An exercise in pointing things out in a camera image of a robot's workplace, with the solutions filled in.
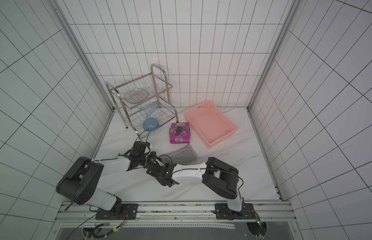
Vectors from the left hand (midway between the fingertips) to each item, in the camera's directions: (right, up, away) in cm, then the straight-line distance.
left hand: (159, 162), depth 91 cm
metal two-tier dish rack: (-7, +37, -6) cm, 38 cm away
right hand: (+1, -6, -5) cm, 8 cm away
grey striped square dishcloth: (+13, +3, +1) cm, 13 cm away
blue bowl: (-7, +23, +8) cm, 26 cm away
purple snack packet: (+12, +18, +7) cm, 23 cm away
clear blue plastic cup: (-13, +33, +21) cm, 41 cm away
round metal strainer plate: (-14, +41, -1) cm, 43 cm away
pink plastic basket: (+34, +23, +16) cm, 44 cm away
